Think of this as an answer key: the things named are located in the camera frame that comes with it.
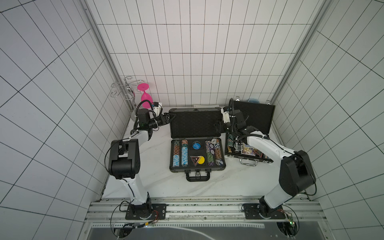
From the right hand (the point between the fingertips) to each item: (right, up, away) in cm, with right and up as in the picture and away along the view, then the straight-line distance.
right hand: (218, 120), depth 90 cm
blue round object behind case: (+33, +16, +26) cm, 45 cm away
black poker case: (-13, -17, +3) cm, 22 cm away
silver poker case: (-6, +11, +24) cm, 27 cm away
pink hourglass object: (-48, +17, +10) cm, 52 cm away
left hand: (-27, +2, +1) cm, 27 cm away
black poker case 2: (+28, +2, +9) cm, 29 cm away
